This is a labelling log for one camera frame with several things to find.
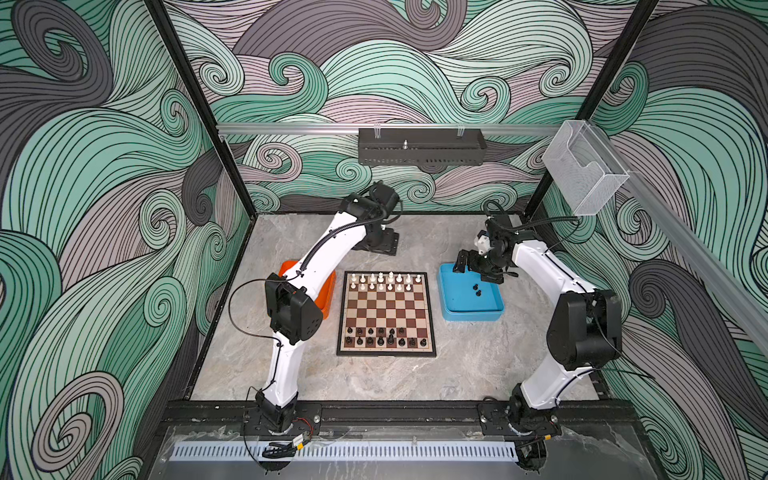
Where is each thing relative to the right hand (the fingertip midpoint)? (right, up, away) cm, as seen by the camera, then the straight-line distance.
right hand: (468, 271), depth 90 cm
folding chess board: (-25, -13, 0) cm, 29 cm away
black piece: (+5, -6, +8) cm, 11 cm away
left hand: (-27, +8, -6) cm, 29 cm away
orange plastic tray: (-44, -8, 0) cm, 45 cm away
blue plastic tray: (+1, -9, +5) cm, 10 cm away
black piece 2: (+6, -8, +7) cm, 12 cm away
